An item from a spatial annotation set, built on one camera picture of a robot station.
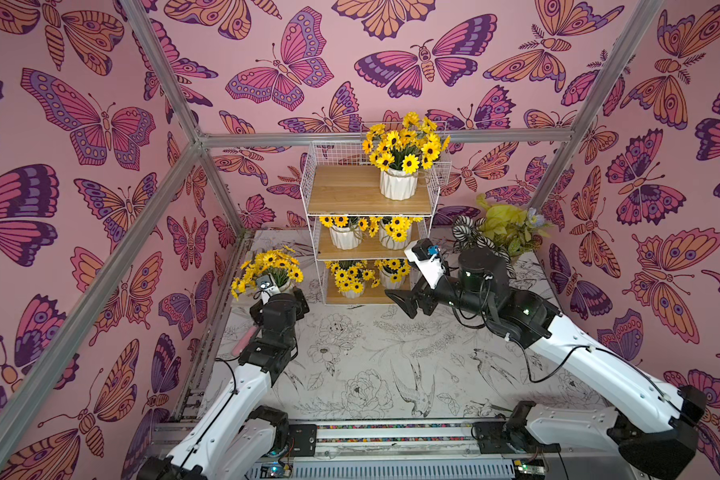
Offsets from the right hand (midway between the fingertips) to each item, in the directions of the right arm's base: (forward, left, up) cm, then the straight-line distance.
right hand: (402, 271), depth 64 cm
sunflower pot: (+7, +29, -6) cm, 31 cm away
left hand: (+5, +31, -17) cm, 35 cm away
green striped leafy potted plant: (+30, -37, -17) cm, 51 cm away
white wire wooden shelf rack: (+47, +18, -11) cm, 51 cm away
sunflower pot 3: (+14, +13, -21) cm, 28 cm away
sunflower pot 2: (+15, +14, -4) cm, 21 cm away
